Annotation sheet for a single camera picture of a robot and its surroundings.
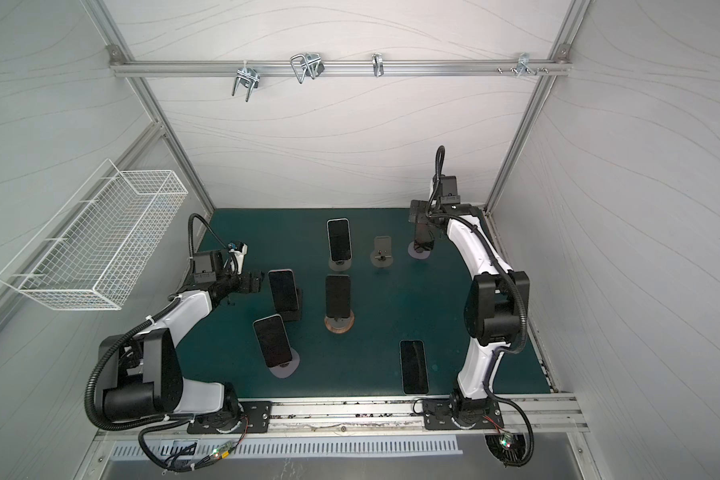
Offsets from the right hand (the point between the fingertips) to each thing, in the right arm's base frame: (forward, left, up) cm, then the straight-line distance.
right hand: (433, 203), depth 92 cm
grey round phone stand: (-9, +16, -18) cm, 25 cm away
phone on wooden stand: (-29, +27, -8) cm, 41 cm away
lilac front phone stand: (-46, +41, -21) cm, 65 cm away
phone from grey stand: (-43, +6, -22) cm, 49 cm away
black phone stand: (-31, +42, -18) cm, 56 cm away
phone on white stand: (-7, +30, -11) cm, 33 cm away
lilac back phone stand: (-4, +3, -22) cm, 23 cm away
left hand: (-19, +56, -12) cm, 61 cm away
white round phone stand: (-10, +31, -22) cm, 39 cm away
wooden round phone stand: (-33, +27, -21) cm, 47 cm away
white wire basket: (-30, +83, +11) cm, 89 cm away
